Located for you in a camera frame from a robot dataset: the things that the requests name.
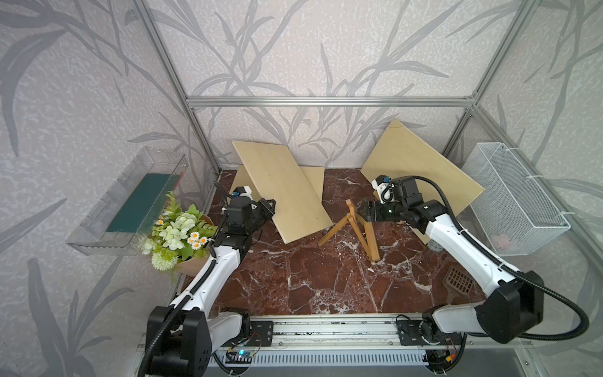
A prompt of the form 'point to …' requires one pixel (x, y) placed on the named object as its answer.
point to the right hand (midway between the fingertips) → (364, 208)
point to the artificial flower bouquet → (180, 234)
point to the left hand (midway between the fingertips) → (275, 200)
